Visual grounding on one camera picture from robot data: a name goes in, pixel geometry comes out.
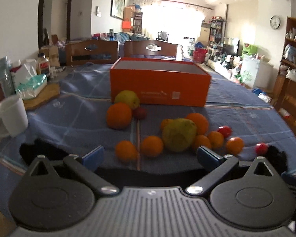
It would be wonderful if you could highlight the large green pear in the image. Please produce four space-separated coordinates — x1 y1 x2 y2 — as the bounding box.
161 118 197 152

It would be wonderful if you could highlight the left wooden chair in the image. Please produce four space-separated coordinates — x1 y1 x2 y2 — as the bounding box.
65 39 119 66

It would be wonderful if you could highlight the cardboard box on floor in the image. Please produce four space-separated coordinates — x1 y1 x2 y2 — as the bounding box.
39 45 60 67

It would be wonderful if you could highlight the wooden bookshelf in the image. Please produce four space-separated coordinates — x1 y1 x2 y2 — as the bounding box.
272 17 296 109

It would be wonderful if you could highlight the small red fruit centre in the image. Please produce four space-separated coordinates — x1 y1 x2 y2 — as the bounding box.
132 107 147 120

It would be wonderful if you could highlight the blue plaid tablecloth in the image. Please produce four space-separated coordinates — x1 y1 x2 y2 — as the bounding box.
0 64 296 217

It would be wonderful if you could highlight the red basket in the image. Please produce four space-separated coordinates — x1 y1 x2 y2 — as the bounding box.
192 48 207 64

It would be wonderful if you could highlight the small orange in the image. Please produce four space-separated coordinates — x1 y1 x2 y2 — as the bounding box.
140 136 164 157
115 140 138 163
225 137 244 156
160 119 173 132
207 131 225 150
191 135 212 151

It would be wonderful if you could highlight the yellow-green pear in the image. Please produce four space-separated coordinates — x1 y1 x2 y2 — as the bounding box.
114 90 140 110

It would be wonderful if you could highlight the orange cardboard box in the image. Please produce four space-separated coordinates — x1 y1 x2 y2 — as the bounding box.
110 58 211 107

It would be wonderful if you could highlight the wooden board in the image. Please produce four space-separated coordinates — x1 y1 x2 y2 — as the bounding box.
23 84 60 111

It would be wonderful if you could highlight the brown supplement bottle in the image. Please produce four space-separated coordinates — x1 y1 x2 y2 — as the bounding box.
37 53 50 80

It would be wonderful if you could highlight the red fruit behind oranges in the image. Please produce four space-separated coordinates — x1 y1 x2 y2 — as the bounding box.
217 125 232 139

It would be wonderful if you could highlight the framed wall painting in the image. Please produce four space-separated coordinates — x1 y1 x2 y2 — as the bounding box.
111 0 125 20

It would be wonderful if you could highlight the right wooden chair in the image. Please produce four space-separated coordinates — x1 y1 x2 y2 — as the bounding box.
123 40 178 60

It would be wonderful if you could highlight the teal tissue pack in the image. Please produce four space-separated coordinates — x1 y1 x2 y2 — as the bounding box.
16 74 47 100

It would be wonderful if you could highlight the white ceramic mug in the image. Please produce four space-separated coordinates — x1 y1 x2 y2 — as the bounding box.
0 94 29 137

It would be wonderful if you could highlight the red fruit far right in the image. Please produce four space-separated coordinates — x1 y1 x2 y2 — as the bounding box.
255 142 268 156

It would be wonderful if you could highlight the round wall clock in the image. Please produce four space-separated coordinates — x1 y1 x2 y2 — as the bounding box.
270 15 281 29

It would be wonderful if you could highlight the teal thermos bottle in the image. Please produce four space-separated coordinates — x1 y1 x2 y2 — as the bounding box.
0 56 15 97

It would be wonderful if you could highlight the wooden chair at side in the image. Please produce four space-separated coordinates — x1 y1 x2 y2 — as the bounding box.
276 78 296 136

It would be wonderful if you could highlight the large orange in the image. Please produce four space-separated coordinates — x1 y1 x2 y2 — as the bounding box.
106 103 132 130
185 113 209 135

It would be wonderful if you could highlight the white cabinet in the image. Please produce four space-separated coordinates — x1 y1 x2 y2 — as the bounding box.
240 55 273 88

